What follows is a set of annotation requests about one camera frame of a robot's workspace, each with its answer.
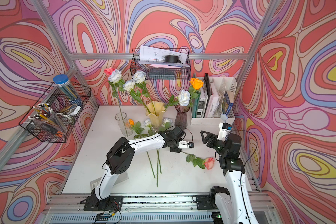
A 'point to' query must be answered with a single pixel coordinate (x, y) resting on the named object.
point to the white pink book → (214, 101)
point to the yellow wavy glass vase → (156, 110)
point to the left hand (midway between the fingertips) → (181, 144)
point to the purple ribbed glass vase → (180, 120)
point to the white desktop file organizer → (223, 84)
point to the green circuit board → (102, 215)
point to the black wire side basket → (66, 112)
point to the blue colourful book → (226, 105)
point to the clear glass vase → (123, 124)
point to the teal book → (195, 102)
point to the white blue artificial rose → (165, 127)
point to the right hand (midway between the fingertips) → (205, 136)
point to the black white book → (205, 92)
